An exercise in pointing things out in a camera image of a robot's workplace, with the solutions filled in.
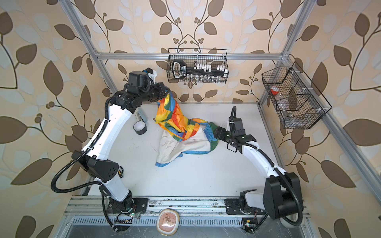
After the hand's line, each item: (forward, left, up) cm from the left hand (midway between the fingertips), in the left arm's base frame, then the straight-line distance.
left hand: (171, 87), depth 71 cm
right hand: (-8, -26, -27) cm, 39 cm away
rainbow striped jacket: (-5, -2, -33) cm, 34 cm away
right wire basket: (+5, -70, -13) cm, 71 cm away
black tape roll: (+2, +27, -38) cm, 46 cm away
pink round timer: (-50, -1, -38) cm, 63 cm away
